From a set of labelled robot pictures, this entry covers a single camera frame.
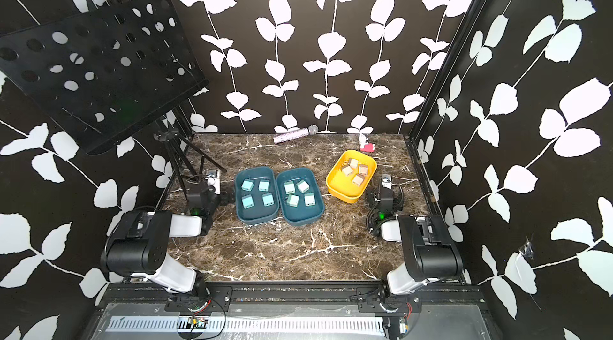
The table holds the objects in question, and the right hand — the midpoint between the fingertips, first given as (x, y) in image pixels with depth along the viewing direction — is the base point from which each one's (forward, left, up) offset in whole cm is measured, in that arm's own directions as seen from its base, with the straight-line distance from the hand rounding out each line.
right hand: (384, 184), depth 94 cm
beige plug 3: (+10, +14, -5) cm, 18 cm away
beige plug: (+14, +11, -5) cm, 19 cm away
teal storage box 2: (-3, +52, -5) cm, 53 cm away
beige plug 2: (+10, +7, -5) cm, 13 cm away
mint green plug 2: (+2, +34, -5) cm, 34 cm away
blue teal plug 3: (-6, +56, -4) cm, 56 cm away
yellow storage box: (+8, +13, -6) cm, 16 cm away
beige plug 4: (+5, +9, -5) cm, 12 cm away
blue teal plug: (+1, +57, -4) cm, 57 cm away
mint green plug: (0, +39, -4) cm, 39 cm away
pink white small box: (+25, +2, -6) cm, 25 cm away
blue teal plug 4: (-5, +47, -5) cm, 48 cm away
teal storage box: (-3, +34, -5) cm, 35 cm away
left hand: (+1, +66, +1) cm, 66 cm away
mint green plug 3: (-5, +30, -5) cm, 31 cm away
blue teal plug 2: (+2, +50, -5) cm, 51 cm away
